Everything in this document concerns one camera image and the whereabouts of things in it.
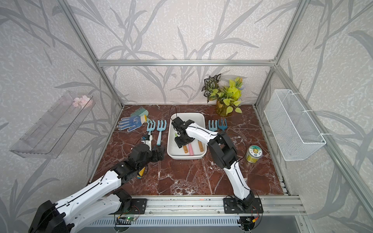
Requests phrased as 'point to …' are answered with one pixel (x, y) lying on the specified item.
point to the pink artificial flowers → (83, 102)
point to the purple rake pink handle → (191, 150)
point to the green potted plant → (228, 97)
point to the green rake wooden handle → (200, 146)
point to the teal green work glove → (140, 111)
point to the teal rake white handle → (151, 129)
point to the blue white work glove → (131, 123)
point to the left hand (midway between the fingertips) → (159, 149)
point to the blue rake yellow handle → (222, 126)
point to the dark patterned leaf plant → (211, 84)
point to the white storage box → (195, 150)
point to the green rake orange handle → (185, 149)
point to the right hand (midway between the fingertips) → (181, 142)
